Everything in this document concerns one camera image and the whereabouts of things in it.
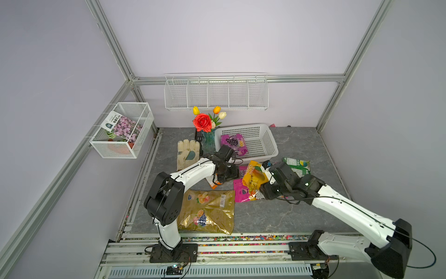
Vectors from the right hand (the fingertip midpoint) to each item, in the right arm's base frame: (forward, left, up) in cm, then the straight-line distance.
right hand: (264, 185), depth 77 cm
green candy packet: (+18, -25, -13) cm, 33 cm away
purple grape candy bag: (+33, +12, -9) cm, 37 cm away
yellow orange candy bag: (+8, +4, -8) cm, 12 cm away
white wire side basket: (+12, +67, +14) cm, 70 cm away
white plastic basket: (+38, -4, -14) cm, 41 cm away
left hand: (+7, +12, -7) cm, 16 cm away
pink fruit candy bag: (+2, +10, -13) cm, 17 cm away
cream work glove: (+30, +42, -14) cm, 53 cm away
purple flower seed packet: (+19, +62, +20) cm, 68 cm away
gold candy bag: (-7, +27, -11) cm, 30 cm away
